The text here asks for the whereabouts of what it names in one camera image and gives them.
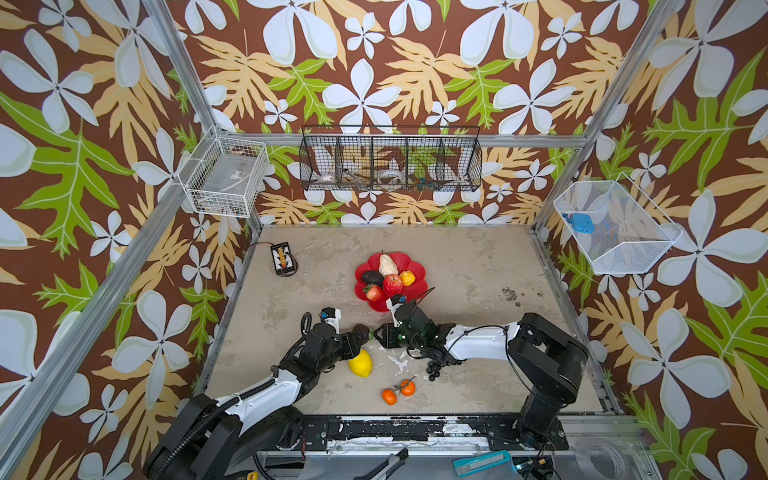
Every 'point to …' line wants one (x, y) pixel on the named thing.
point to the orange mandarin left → (389, 396)
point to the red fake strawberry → (373, 292)
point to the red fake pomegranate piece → (393, 285)
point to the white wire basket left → (225, 174)
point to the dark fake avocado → (374, 277)
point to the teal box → (470, 465)
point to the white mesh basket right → (621, 229)
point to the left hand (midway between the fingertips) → (357, 332)
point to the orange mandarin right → (408, 388)
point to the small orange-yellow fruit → (407, 278)
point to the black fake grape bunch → (434, 366)
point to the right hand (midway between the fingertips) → (373, 334)
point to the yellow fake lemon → (362, 363)
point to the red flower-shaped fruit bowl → (403, 263)
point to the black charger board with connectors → (283, 260)
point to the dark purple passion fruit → (361, 333)
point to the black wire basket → (391, 158)
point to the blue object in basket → (581, 222)
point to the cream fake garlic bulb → (387, 266)
